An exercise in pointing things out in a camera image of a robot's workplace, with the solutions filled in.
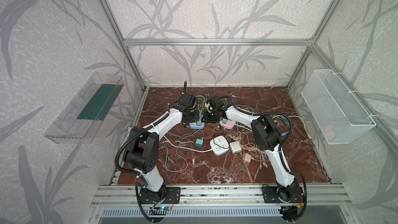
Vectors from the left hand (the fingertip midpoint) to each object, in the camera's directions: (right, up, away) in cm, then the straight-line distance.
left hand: (198, 113), depth 92 cm
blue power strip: (-1, -9, +4) cm, 10 cm away
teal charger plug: (+1, -17, -3) cm, 18 cm away
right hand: (+3, -3, +8) cm, 9 cm away
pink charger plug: (+28, -24, -7) cm, 38 cm away
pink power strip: (+20, -8, +5) cm, 22 cm away
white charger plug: (+22, -19, -5) cm, 29 cm away
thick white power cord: (-6, -20, -3) cm, 21 cm away
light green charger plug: (+1, -7, +2) cm, 7 cm away
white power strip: (+13, -18, -5) cm, 22 cm away
